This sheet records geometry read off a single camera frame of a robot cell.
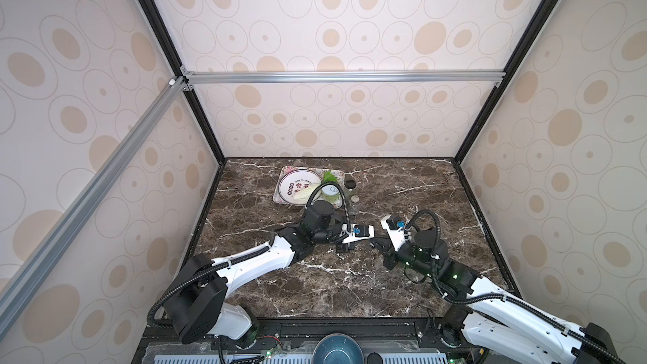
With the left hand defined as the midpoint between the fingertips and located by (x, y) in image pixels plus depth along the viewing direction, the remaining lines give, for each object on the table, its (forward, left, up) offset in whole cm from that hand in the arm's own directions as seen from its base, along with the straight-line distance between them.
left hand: (374, 233), depth 73 cm
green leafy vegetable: (+32, +14, -13) cm, 37 cm away
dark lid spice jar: (+28, +5, -13) cm, 31 cm away
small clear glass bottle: (+19, +4, -16) cm, 25 cm away
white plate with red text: (+35, +29, -20) cm, 50 cm away
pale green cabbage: (+26, +23, -17) cm, 39 cm away
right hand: (0, 0, -4) cm, 4 cm away
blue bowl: (-27, +10, -18) cm, 34 cm away
